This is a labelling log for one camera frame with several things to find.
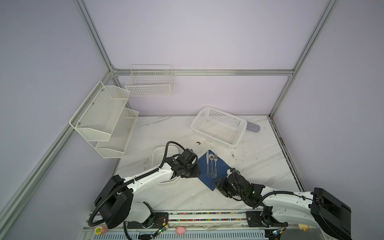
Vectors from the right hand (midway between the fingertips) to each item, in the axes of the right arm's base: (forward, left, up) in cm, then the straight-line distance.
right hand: (211, 186), depth 80 cm
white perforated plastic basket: (+47, -8, -4) cm, 48 cm away
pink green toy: (-21, +52, +1) cm, 56 cm away
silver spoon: (+20, -1, -4) cm, 20 cm away
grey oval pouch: (+45, -33, -3) cm, 56 cm away
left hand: (+5, +7, +3) cm, 10 cm away
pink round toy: (-20, +16, -3) cm, 25 cm away
